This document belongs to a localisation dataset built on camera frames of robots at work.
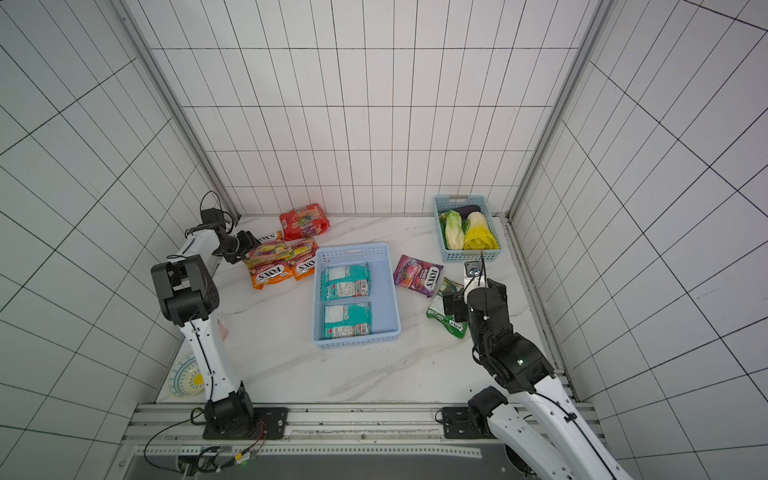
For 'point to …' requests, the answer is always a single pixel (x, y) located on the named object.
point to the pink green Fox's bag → (271, 272)
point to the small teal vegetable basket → (444, 203)
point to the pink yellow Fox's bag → (266, 255)
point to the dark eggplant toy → (464, 210)
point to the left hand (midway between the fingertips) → (254, 249)
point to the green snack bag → (436, 309)
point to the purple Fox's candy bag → (417, 275)
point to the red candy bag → (303, 222)
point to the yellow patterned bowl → (184, 378)
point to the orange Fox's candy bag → (301, 256)
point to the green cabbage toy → (455, 236)
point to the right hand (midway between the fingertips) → (457, 282)
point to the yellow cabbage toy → (478, 235)
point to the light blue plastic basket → (385, 324)
